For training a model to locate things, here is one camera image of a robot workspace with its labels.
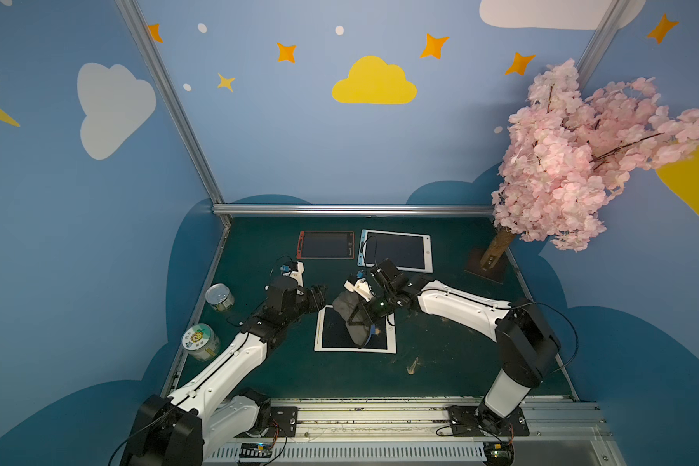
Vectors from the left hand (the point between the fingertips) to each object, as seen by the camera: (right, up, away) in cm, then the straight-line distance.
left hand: (321, 285), depth 83 cm
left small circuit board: (-16, -41, -10) cm, 45 cm away
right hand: (+9, -10, -1) cm, 13 cm away
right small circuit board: (+47, -42, -10) cm, 64 cm away
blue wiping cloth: (+7, -5, -3) cm, 9 cm away
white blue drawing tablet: (+31, +10, +28) cm, 43 cm away
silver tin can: (-34, -5, +10) cm, 36 cm away
